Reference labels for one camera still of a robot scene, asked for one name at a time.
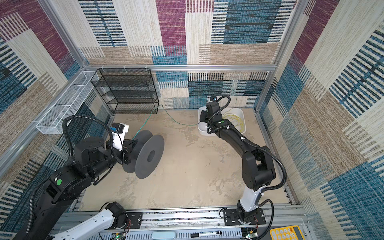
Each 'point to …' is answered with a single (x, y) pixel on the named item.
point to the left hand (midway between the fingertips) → (135, 138)
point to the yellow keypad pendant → (293, 232)
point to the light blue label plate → (163, 235)
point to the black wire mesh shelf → (127, 90)
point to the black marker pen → (196, 234)
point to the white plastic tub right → (238, 111)
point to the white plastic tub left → (202, 125)
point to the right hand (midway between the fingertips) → (204, 113)
